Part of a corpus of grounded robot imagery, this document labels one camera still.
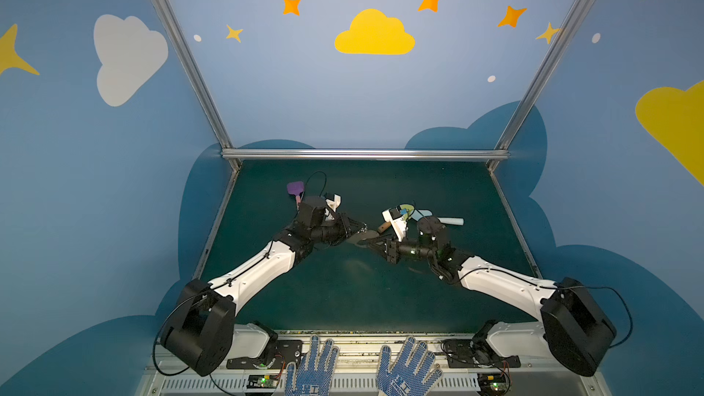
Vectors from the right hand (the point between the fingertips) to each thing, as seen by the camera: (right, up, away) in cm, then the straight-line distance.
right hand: (371, 241), depth 77 cm
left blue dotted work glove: (-16, -35, -7) cm, 39 cm away
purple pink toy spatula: (-29, +15, +35) cm, 48 cm away
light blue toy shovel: (+23, +5, +30) cm, 38 cm away
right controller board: (+32, -37, -5) cm, 49 cm away
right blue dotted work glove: (+8, -35, -7) cm, 37 cm away
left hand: (-1, +4, +1) cm, 4 cm away
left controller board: (-29, -36, -6) cm, 47 cm away
